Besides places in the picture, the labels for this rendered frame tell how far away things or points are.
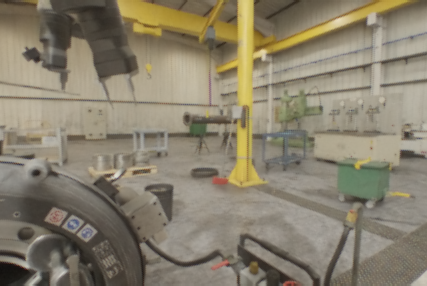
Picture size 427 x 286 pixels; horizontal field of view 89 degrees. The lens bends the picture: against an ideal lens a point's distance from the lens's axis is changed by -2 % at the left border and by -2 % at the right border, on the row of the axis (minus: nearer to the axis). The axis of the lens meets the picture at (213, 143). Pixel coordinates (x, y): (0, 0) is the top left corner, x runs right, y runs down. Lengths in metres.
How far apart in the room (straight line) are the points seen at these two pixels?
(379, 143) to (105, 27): 5.81
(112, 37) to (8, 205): 0.40
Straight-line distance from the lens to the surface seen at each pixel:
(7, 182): 0.61
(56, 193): 0.62
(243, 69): 4.07
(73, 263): 0.66
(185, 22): 13.10
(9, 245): 0.79
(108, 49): 0.48
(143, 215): 0.71
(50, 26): 0.78
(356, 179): 3.39
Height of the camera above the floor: 1.05
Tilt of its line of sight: 5 degrees down
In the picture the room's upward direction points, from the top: straight up
